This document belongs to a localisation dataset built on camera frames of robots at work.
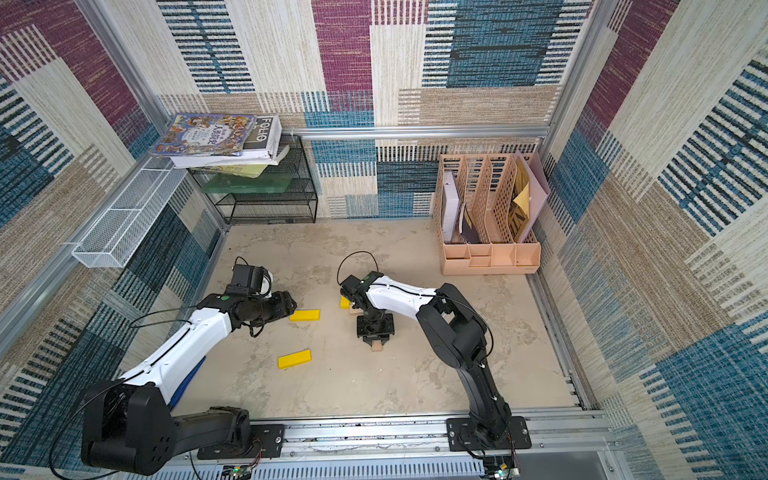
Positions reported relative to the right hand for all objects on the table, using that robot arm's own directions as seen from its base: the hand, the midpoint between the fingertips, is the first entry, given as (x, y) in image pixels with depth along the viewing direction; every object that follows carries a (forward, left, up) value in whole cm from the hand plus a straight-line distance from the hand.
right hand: (372, 340), depth 90 cm
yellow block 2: (-4, +22, -2) cm, 22 cm away
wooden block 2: (+9, +5, +2) cm, 10 cm away
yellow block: (+9, +21, -1) cm, 23 cm away
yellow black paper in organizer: (+33, -45, +25) cm, 62 cm away
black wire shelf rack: (+53, +29, +7) cm, 61 cm away
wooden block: (-2, -2, +1) cm, 3 cm away
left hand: (+6, +24, +10) cm, 26 cm away
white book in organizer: (+38, -26, +18) cm, 49 cm away
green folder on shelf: (+44, +34, +24) cm, 61 cm away
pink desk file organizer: (+43, -40, +12) cm, 60 cm away
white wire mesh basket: (+11, +58, +34) cm, 69 cm away
